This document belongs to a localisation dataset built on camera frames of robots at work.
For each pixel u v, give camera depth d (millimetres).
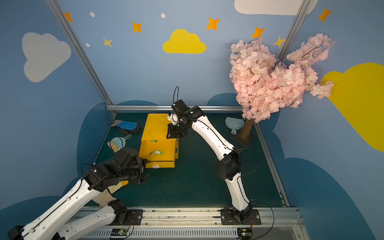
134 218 745
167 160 775
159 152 820
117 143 1030
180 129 686
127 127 1111
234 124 1173
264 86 703
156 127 852
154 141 858
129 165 541
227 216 748
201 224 736
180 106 641
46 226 389
